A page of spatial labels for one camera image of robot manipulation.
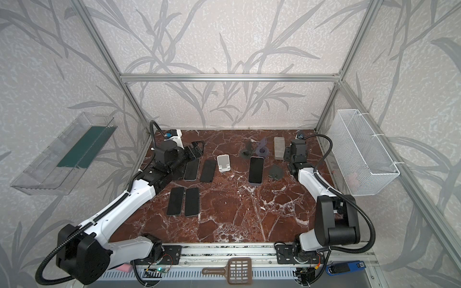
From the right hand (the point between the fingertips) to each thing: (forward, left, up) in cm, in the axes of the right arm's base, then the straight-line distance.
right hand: (294, 147), depth 91 cm
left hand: (-7, +46, +12) cm, 48 cm away
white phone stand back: (-1, +37, -12) cm, 39 cm away
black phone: (-5, +46, -13) cm, 48 cm away
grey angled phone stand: (+7, +24, -12) cm, 28 cm away
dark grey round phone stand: (+9, +15, -14) cm, 23 cm away
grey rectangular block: (+11, +4, -14) cm, 18 cm away
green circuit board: (-50, +61, -15) cm, 80 cm away
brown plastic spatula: (-50, +29, -15) cm, 60 cm away
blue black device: (-50, -10, -14) cm, 53 cm away
